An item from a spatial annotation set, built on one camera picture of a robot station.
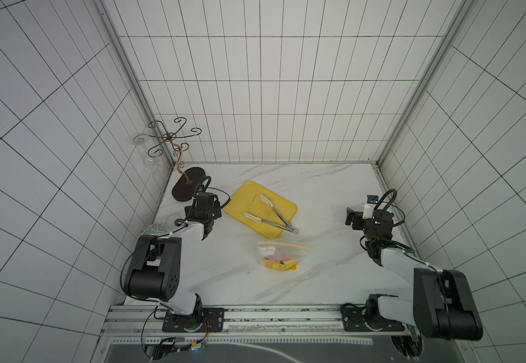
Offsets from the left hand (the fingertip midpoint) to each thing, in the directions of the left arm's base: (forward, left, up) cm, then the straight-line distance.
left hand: (202, 208), depth 95 cm
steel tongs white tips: (-7, -37, -2) cm, 37 cm away
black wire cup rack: (+7, +12, +27) cm, 30 cm away
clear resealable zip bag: (-22, -33, +3) cm, 40 cm away
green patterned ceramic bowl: (-9, +19, -2) cm, 21 cm away
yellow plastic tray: (+3, -26, -4) cm, 26 cm away
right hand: (-1, -68, +5) cm, 68 cm away
